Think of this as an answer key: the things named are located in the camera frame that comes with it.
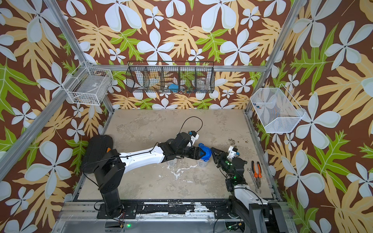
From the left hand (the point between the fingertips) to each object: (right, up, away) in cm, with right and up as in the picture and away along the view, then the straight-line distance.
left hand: (203, 153), depth 82 cm
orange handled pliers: (+34, -14, +4) cm, 37 cm away
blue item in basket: (-18, +42, +13) cm, 47 cm away
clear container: (+1, -5, +1) cm, 6 cm away
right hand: (+4, +3, -1) cm, 5 cm away
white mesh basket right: (+44, +25, +2) cm, 51 cm away
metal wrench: (+31, -17, +2) cm, 35 cm away
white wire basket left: (-68, +40, +4) cm, 79 cm away
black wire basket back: (-20, +49, +16) cm, 55 cm away
